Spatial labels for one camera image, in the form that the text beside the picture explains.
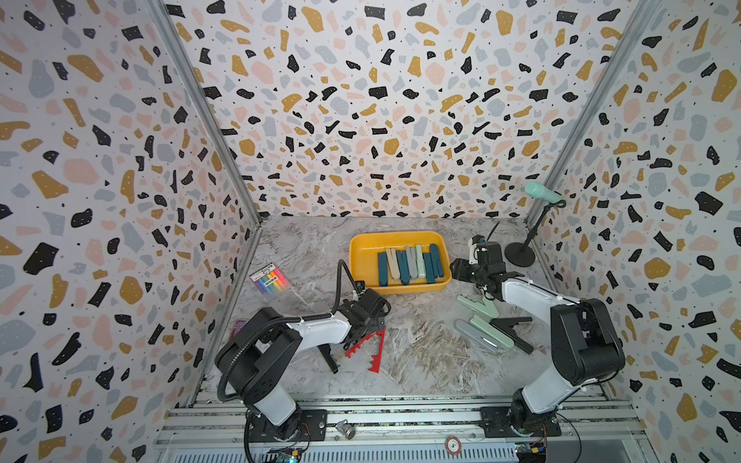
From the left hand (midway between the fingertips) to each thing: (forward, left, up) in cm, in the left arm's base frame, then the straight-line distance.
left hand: (375, 315), depth 93 cm
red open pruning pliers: (-13, 0, -1) cm, 14 cm away
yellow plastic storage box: (+27, +5, 0) cm, 28 cm away
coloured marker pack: (+14, +37, +1) cm, 39 cm away
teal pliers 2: (+19, -10, +1) cm, 21 cm away
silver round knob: (-31, +7, +1) cm, 32 cm away
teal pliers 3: (+13, -19, +1) cm, 23 cm away
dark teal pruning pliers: (+21, -22, 0) cm, 31 cm away
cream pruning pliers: (+20, -6, 0) cm, 21 cm away
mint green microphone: (+21, -47, +33) cm, 61 cm away
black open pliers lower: (-11, +14, 0) cm, 18 cm away
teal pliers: (+18, -3, +1) cm, 18 cm away
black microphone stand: (+28, -54, -3) cm, 61 cm away
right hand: (+14, -29, +8) cm, 33 cm away
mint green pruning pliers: (+18, -16, +2) cm, 24 cm away
